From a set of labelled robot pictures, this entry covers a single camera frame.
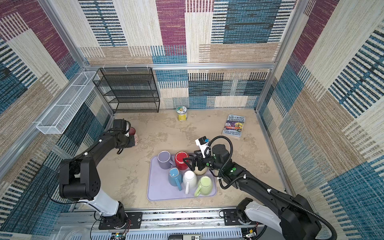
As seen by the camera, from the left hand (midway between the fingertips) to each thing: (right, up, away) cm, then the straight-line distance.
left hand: (129, 140), depth 93 cm
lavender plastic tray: (+20, -25, -10) cm, 34 cm away
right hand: (+37, -8, -17) cm, 41 cm away
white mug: (+37, -18, -17) cm, 45 cm away
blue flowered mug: (+29, -19, -15) cm, 38 cm away
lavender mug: (+23, -10, -8) cm, 26 cm away
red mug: (+31, -9, -7) cm, 33 cm away
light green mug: (+45, -21, -18) cm, 53 cm away
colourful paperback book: (+68, +8, +16) cm, 70 cm away
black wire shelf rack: (-8, +34, +18) cm, 40 cm away
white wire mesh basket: (-25, +11, -22) cm, 35 cm away
